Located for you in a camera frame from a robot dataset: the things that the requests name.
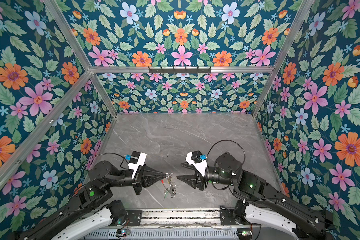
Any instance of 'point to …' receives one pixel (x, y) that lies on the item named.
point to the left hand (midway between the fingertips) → (162, 178)
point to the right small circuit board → (244, 231)
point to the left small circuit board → (123, 232)
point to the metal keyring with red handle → (172, 185)
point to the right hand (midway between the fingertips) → (180, 169)
